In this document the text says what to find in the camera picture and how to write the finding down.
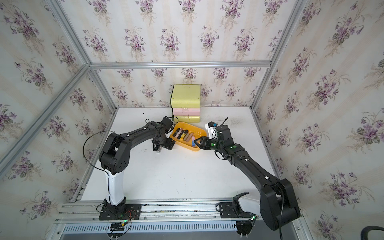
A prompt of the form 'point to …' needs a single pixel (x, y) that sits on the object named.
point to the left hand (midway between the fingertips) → (168, 145)
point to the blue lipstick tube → (193, 139)
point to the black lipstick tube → (176, 131)
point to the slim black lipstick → (180, 134)
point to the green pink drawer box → (185, 101)
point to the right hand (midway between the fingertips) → (199, 141)
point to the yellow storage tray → (198, 130)
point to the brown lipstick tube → (186, 136)
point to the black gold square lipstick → (184, 133)
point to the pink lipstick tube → (181, 129)
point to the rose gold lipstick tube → (189, 137)
